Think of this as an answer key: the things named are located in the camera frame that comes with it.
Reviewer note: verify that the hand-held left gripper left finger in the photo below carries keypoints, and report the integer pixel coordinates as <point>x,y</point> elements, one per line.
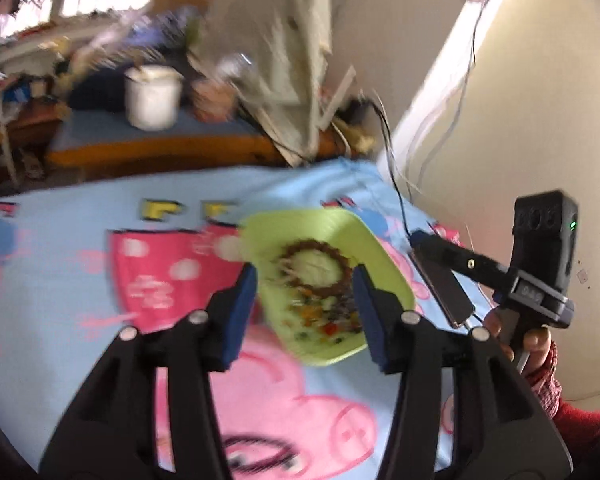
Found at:
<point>240,312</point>

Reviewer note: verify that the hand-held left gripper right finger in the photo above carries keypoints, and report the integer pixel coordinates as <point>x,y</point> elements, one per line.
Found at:
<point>371,322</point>

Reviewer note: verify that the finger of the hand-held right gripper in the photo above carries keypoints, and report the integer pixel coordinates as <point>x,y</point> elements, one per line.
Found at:
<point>455,260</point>

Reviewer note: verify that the green plastic basket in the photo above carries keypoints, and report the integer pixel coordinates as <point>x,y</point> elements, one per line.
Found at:
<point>330,230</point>

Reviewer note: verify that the person's right forearm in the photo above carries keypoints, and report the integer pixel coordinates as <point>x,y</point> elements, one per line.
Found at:
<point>575,415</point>

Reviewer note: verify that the person's right hand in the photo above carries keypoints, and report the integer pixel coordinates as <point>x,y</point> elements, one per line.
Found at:
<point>537,347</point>

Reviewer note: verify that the black smartphone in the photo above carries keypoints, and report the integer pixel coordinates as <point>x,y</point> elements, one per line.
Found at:
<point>442,285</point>

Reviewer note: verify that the cartoon pig printed blanket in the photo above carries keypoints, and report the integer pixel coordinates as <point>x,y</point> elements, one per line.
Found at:
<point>80,270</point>

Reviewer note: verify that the wooden desk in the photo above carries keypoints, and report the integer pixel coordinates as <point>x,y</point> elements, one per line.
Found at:
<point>155,145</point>

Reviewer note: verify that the pale patterned cloth cover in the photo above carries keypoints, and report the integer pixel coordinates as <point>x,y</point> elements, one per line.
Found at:
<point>275,50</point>

